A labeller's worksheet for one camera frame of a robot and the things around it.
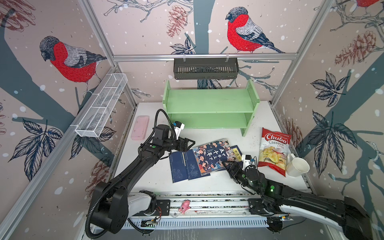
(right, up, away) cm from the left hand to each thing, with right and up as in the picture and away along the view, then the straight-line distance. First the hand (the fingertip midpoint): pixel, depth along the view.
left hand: (189, 141), depth 79 cm
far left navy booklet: (-7, -16, +7) cm, 19 cm away
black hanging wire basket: (+8, +49, +28) cm, 56 cm away
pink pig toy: (-2, -31, -6) cm, 32 cm away
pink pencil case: (-38, +5, +28) cm, 47 cm away
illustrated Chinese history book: (+12, -11, +9) cm, 18 cm away
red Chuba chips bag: (+51, -7, +11) cm, 53 cm away
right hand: (+17, -14, -2) cm, 22 cm away
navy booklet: (+1, -16, +7) cm, 17 cm away
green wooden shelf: (+13, +18, +1) cm, 22 cm away
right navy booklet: (+27, -9, +11) cm, 30 cm away
